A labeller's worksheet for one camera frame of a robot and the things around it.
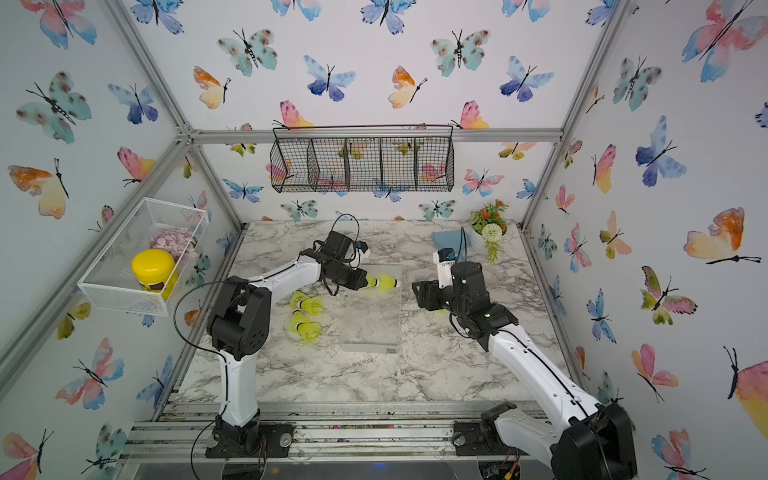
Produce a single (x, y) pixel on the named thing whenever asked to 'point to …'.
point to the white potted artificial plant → (488, 229)
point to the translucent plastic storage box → (371, 316)
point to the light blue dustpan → (450, 239)
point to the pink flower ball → (180, 242)
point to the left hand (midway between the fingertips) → (369, 279)
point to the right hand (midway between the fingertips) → (426, 281)
